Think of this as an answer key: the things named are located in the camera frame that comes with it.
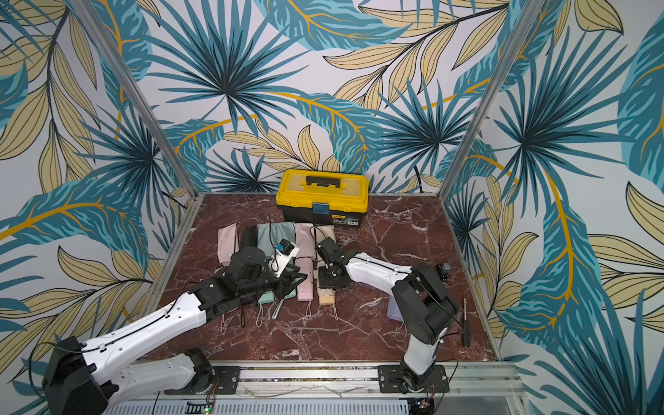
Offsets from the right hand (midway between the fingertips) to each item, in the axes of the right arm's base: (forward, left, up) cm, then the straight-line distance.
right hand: (325, 281), depth 91 cm
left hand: (-6, +7, +16) cm, 19 cm away
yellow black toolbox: (+27, -1, +14) cm, 31 cm away
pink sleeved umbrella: (-4, +7, 0) cm, 8 cm away
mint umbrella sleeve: (+20, +23, -1) cm, 31 cm away
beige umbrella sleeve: (+22, +1, 0) cm, 22 cm away
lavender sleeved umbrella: (-11, -22, 0) cm, 25 cm away
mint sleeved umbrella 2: (-12, +9, +18) cm, 23 cm away
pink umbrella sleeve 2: (+18, +8, 0) cm, 20 cm away
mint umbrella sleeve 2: (+21, +16, +2) cm, 27 cm away
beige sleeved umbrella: (-5, 0, -1) cm, 5 cm away
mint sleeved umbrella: (-15, +14, +22) cm, 30 cm away
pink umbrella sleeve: (+17, +38, 0) cm, 41 cm away
